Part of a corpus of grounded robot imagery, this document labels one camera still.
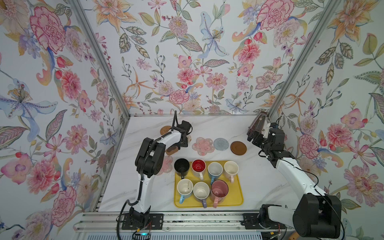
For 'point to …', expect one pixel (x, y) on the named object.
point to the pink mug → (219, 190)
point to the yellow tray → (209, 184)
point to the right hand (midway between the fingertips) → (255, 134)
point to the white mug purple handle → (201, 190)
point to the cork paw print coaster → (171, 150)
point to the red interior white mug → (198, 166)
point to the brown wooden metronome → (257, 122)
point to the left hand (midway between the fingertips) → (181, 143)
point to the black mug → (182, 166)
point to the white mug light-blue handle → (184, 187)
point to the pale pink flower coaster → (167, 166)
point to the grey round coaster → (221, 144)
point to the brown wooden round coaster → (238, 148)
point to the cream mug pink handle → (231, 169)
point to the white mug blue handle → (214, 170)
